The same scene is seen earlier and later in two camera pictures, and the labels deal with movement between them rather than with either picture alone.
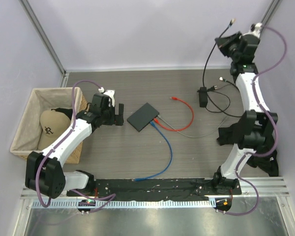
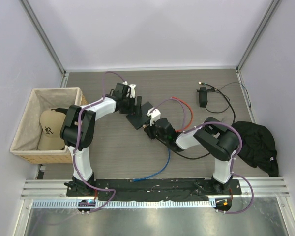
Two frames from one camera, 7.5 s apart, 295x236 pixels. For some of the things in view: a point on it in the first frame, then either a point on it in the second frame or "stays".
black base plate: x=160 y=189 stays
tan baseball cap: x=52 y=124 stays
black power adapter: x=203 y=97 stays
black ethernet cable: x=233 y=21 -> x=228 y=100
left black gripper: x=116 y=119 -> x=134 y=108
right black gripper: x=222 y=43 -> x=149 y=129
